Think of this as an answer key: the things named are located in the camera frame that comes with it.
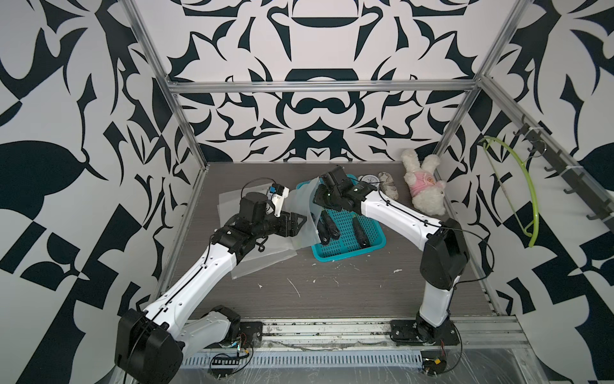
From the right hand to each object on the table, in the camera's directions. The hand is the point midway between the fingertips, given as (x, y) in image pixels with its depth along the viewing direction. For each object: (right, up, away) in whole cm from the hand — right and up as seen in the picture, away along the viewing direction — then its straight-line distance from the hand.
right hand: (315, 193), depth 87 cm
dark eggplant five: (+18, -16, +5) cm, 24 cm away
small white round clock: (+26, +6, +21) cm, 34 cm away
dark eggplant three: (+6, -12, +8) cm, 16 cm away
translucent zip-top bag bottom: (-15, -21, +5) cm, 26 cm away
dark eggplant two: (+4, -15, +7) cm, 17 cm away
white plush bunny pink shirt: (+46, 0, +12) cm, 48 cm away
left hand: (-6, -6, -10) cm, 13 cm away
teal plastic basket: (+13, -19, +7) cm, 25 cm away
